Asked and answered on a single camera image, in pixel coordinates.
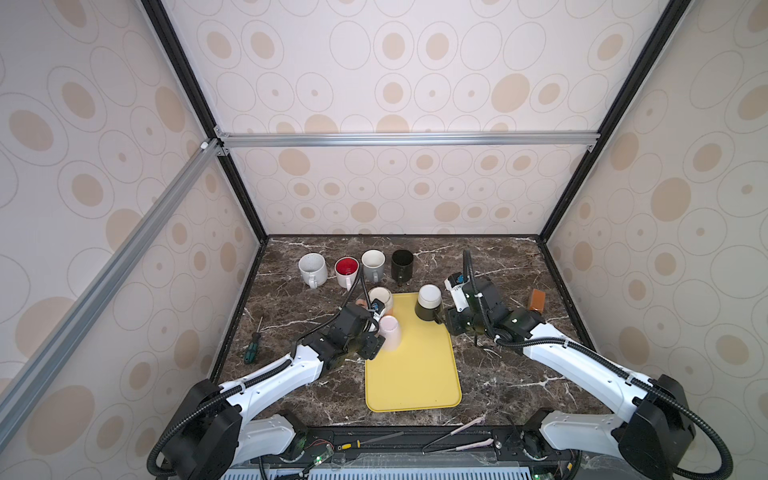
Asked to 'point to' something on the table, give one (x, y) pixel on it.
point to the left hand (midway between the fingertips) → (380, 328)
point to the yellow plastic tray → (422, 373)
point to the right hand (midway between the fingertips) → (446, 312)
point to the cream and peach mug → (384, 296)
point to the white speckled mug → (313, 268)
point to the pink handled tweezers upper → (478, 421)
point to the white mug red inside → (346, 271)
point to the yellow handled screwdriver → (357, 444)
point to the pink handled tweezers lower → (465, 447)
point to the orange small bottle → (538, 300)
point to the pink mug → (389, 328)
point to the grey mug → (373, 264)
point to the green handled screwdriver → (252, 348)
